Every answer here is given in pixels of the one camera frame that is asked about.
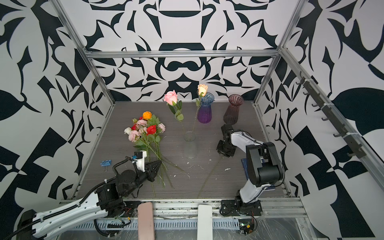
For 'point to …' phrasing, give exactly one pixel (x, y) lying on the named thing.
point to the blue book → (269, 187)
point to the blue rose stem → (212, 173)
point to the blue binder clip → (105, 163)
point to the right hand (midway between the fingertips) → (222, 151)
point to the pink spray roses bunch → (145, 131)
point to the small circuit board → (246, 225)
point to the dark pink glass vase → (231, 114)
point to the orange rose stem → (147, 115)
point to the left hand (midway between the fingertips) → (161, 160)
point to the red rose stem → (151, 130)
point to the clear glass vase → (189, 144)
